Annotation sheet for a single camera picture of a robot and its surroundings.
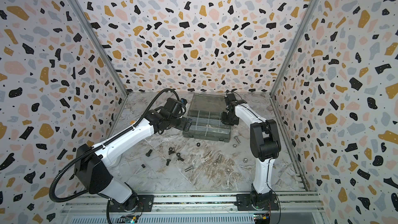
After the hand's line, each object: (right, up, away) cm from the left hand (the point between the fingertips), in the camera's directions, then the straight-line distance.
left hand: (184, 118), depth 81 cm
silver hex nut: (+16, -26, +5) cm, 31 cm away
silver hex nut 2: (+23, -29, +2) cm, 37 cm away
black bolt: (-4, -23, +6) cm, 24 cm away
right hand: (+22, -2, +15) cm, 27 cm away
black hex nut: (+6, -17, +13) cm, 23 cm away
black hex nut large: (-10, -20, +11) cm, 25 cm away
